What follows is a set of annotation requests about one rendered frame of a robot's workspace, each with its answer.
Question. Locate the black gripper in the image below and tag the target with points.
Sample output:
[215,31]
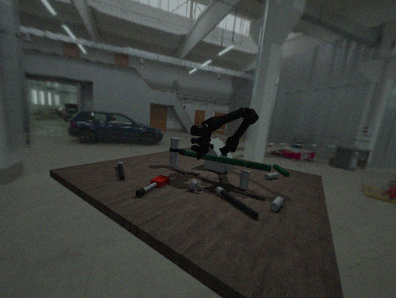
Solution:
[203,147]

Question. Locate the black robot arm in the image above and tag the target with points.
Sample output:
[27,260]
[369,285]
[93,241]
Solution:
[214,123]

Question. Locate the short white cylinder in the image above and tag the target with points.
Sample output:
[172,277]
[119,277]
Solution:
[276,204]

